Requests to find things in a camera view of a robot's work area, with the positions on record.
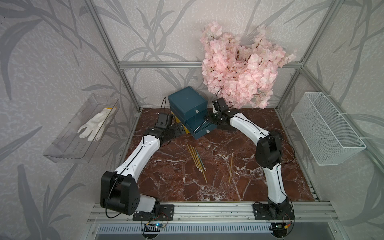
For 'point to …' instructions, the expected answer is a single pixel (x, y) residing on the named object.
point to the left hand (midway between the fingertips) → (178, 130)
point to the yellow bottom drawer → (187, 131)
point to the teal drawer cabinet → (192, 108)
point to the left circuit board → (155, 227)
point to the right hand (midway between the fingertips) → (206, 117)
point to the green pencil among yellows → (200, 160)
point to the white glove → (97, 125)
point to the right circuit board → (278, 229)
